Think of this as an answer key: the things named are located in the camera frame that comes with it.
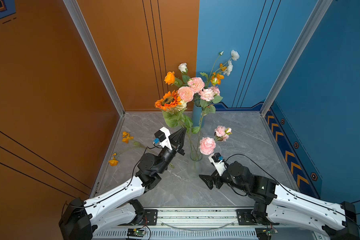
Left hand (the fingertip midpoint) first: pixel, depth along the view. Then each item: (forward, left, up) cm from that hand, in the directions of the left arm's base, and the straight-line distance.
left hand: (185, 128), depth 60 cm
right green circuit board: (-31, -38, -39) cm, 63 cm away
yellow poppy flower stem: (+21, +40, -38) cm, 59 cm away
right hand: (-9, -10, -21) cm, 24 cm away
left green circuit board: (-31, +23, -41) cm, 56 cm away
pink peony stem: (-4, -10, -6) cm, 12 cm away
